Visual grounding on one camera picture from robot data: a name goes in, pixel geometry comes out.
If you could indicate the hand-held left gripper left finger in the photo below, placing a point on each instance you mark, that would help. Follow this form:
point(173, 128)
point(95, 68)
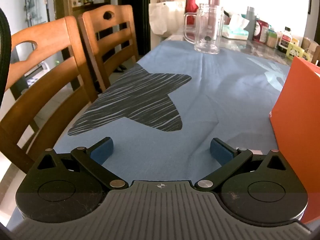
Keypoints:
point(102, 150)

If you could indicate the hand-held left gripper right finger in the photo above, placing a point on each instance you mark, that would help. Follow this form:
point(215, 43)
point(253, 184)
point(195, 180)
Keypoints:
point(220, 150)

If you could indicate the orange cardboard box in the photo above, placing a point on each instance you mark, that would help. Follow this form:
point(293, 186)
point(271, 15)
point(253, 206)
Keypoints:
point(300, 120)

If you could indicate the blue star printed tablecloth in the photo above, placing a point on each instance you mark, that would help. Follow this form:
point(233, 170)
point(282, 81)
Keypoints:
point(225, 92)

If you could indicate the clear glass mug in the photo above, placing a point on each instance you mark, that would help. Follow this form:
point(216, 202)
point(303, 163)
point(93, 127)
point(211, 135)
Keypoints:
point(207, 33)

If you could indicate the tissue box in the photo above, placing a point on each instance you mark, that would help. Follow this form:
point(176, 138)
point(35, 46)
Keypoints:
point(235, 33)

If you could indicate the green lidded jar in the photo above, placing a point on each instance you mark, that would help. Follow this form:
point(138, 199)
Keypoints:
point(272, 38)

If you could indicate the yellow panda box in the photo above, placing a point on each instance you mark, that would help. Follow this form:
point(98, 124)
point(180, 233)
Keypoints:
point(295, 52)

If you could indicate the black capped labelled bottle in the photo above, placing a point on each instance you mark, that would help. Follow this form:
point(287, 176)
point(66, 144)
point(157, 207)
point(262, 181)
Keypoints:
point(285, 42)

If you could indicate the wooden chair with oval cutout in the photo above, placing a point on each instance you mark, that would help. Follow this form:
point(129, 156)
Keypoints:
point(50, 31)

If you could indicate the wooden chair with round cutout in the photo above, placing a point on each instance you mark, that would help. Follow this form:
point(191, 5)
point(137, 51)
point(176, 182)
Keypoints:
point(117, 17)

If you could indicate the grey bottle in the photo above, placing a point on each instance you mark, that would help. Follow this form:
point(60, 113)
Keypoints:
point(251, 15)

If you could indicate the white paper bag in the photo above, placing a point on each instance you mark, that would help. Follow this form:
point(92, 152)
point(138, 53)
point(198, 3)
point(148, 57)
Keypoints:
point(162, 17)

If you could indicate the red folded umbrella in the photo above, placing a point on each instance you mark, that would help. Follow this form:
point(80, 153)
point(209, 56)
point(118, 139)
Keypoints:
point(191, 3)

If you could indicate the metal rack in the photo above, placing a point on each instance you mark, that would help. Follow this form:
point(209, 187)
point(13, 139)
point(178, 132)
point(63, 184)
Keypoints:
point(32, 5)

